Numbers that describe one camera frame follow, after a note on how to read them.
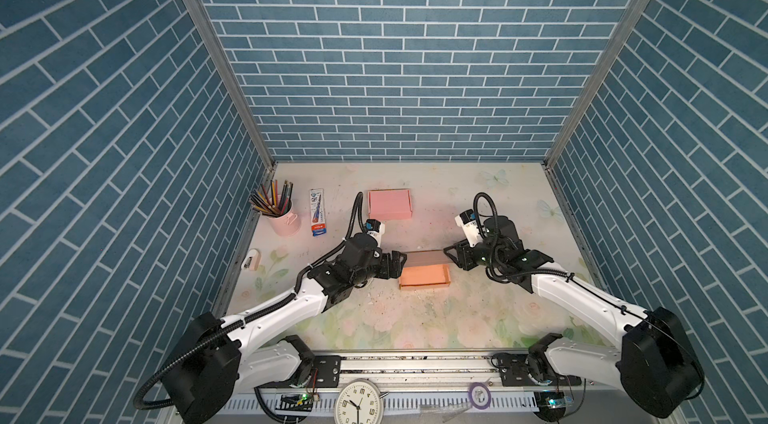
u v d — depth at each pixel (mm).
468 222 741
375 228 734
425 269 914
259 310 470
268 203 941
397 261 739
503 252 642
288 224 937
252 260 912
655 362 407
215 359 401
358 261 620
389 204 1027
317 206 1054
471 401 704
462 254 724
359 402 666
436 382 736
